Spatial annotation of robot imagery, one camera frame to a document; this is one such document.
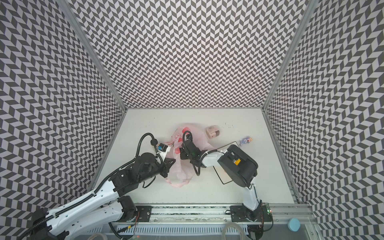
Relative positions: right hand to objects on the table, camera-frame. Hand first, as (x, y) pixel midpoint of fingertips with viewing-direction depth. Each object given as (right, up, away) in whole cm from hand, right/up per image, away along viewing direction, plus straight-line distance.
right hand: (183, 154), depth 94 cm
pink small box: (+19, +14, +4) cm, 24 cm away
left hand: (-2, +1, -20) cm, 20 cm away
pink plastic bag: (+2, -4, -20) cm, 21 cm away
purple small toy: (+41, +9, +2) cm, 42 cm away
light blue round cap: (+55, -28, -24) cm, 67 cm away
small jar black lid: (-16, +9, -7) cm, 20 cm away
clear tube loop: (+27, -26, -28) cm, 46 cm away
